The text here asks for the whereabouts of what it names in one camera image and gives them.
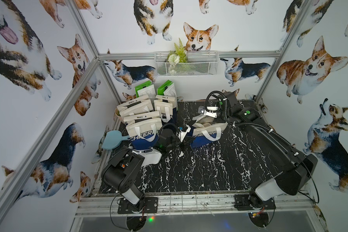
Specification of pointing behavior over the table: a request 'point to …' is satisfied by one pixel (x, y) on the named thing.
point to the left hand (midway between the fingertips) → (196, 136)
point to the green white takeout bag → (145, 90)
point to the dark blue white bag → (167, 113)
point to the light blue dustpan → (113, 138)
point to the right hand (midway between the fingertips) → (213, 104)
